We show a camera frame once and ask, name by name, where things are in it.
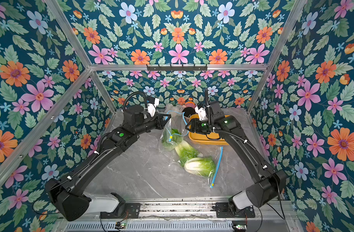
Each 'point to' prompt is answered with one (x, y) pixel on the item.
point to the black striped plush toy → (189, 108)
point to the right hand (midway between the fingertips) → (193, 124)
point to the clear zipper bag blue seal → (213, 153)
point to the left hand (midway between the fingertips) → (172, 115)
